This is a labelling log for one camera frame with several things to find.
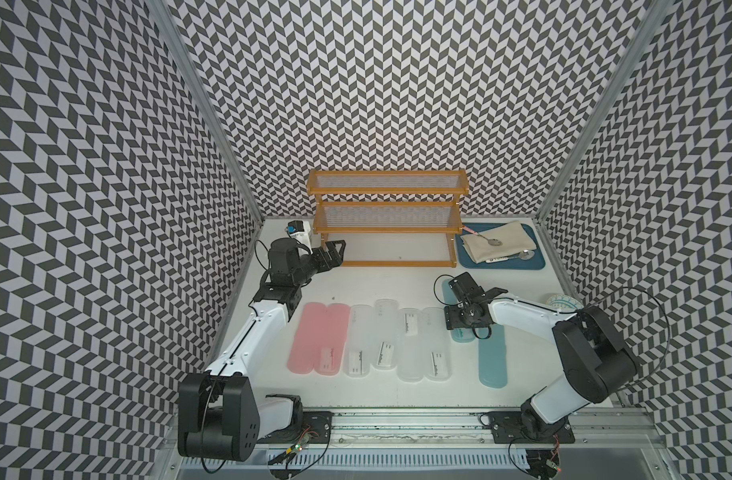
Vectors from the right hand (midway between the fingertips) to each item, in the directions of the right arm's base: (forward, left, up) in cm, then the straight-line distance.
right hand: (461, 323), depth 92 cm
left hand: (+12, +37, +23) cm, 46 cm away
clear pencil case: (-6, +31, +2) cm, 32 cm away
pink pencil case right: (-6, +39, +2) cm, 39 cm away
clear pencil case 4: (-7, +8, 0) cm, 11 cm away
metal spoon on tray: (+23, -25, +4) cm, 35 cm away
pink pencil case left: (-5, +47, +2) cm, 47 cm away
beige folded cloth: (+34, -25, +2) cm, 43 cm away
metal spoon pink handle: (+31, -16, +3) cm, 35 cm away
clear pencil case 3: (-8, +16, 0) cm, 18 cm away
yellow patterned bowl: (+7, -34, 0) cm, 35 cm away
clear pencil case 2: (-4, +24, +1) cm, 24 cm away
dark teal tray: (+23, -32, 0) cm, 39 cm away
